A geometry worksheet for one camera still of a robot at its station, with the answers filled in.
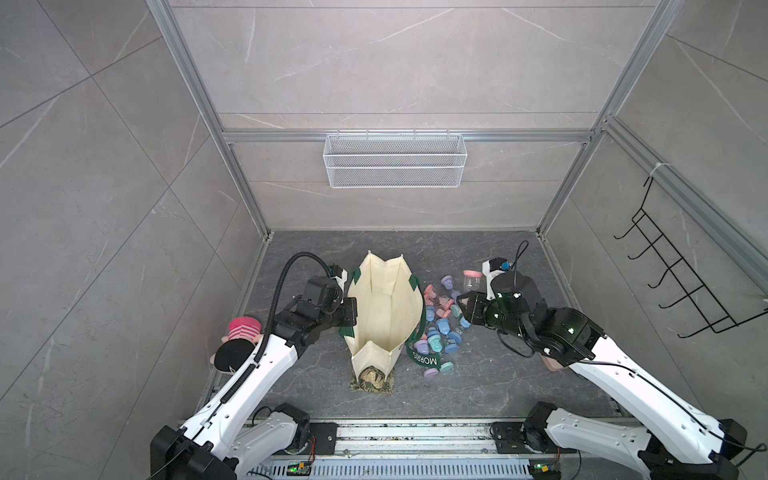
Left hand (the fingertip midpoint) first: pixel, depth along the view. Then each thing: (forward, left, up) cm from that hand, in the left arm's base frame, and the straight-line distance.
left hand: (360, 301), depth 78 cm
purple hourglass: (+16, -28, -15) cm, 35 cm away
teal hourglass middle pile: (-5, -21, -16) cm, 27 cm away
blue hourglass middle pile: (0, -25, -16) cm, 30 cm away
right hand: (-5, -26, +8) cm, 28 cm away
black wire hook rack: (-14, -74, +14) cm, 77 cm away
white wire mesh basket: (+48, -11, +11) cm, 51 cm away
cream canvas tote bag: (+6, -8, -19) cm, 21 cm away
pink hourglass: (-3, -27, +13) cm, 30 cm away
